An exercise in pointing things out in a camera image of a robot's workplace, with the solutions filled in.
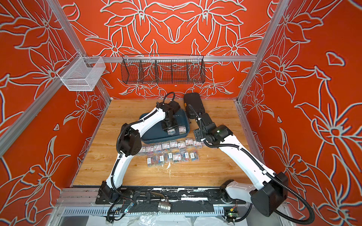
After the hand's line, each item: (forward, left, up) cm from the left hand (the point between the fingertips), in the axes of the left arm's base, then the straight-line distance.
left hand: (175, 128), depth 94 cm
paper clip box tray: (-19, -3, -5) cm, 20 cm away
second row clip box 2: (-21, +7, -4) cm, 22 cm away
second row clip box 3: (-19, +2, -5) cm, 19 cm away
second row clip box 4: (-17, -14, -4) cm, 22 cm away
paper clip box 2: (-18, -8, -5) cm, 20 cm away
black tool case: (+31, -14, -3) cm, 34 cm away
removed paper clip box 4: (-11, 0, -4) cm, 12 cm away
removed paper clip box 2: (-14, +10, -5) cm, 18 cm away
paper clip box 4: (-4, +2, +1) cm, 5 cm away
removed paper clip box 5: (-11, -6, -4) cm, 13 cm away
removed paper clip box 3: (-12, +5, -5) cm, 14 cm away
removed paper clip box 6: (-9, -10, -4) cm, 14 cm away
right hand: (-9, -17, +13) cm, 23 cm away
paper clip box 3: (+1, -5, -4) cm, 7 cm away
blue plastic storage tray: (-5, +10, 0) cm, 11 cm away
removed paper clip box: (-15, +15, -4) cm, 22 cm away
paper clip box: (-10, -16, -4) cm, 19 cm away
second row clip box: (-22, +12, -5) cm, 26 cm away
